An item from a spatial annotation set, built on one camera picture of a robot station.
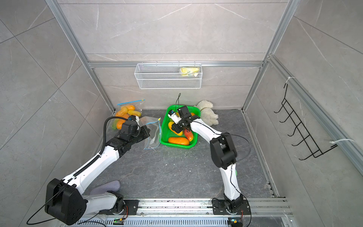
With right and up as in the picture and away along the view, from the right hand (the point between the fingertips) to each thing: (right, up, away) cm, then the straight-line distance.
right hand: (176, 125), depth 96 cm
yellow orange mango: (-44, +10, +15) cm, 48 cm away
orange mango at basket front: (+3, -10, -3) cm, 11 cm away
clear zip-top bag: (-36, +14, +20) cm, 43 cm away
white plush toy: (+23, +9, +9) cm, 27 cm away
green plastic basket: (-1, +8, -11) cm, 13 cm away
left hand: (-14, 0, -14) cm, 20 cm away
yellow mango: (-4, 0, -2) cm, 4 cm away
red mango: (+9, -7, +2) cm, 12 cm away
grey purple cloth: (-34, -34, -18) cm, 51 cm away
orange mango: (-43, +3, +8) cm, 44 cm away
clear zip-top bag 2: (-12, +2, -15) cm, 19 cm away
